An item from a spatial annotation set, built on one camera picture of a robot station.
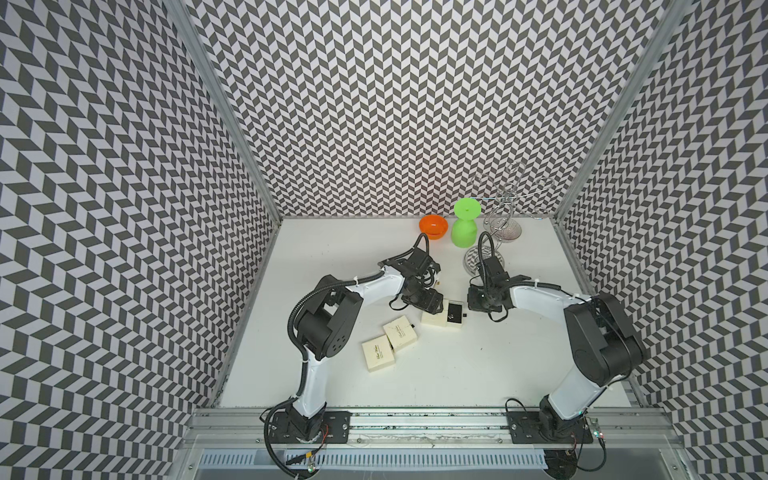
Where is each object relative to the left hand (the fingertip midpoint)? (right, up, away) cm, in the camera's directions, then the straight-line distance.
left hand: (430, 307), depth 92 cm
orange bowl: (+4, +27, +21) cm, 34 cm away
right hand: (+14, 0, +2) cm, 14 cm away
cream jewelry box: (+6, -2, -2) cm, 7 cm away
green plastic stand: (+9, +25, -6) cm, 27 cm away
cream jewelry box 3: (-9, -6, -6) cm, 13 cm away
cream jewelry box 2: (-16, -11, -10) cm, 21 cm away
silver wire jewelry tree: (+21, +32, -12) cm, 40 cm away
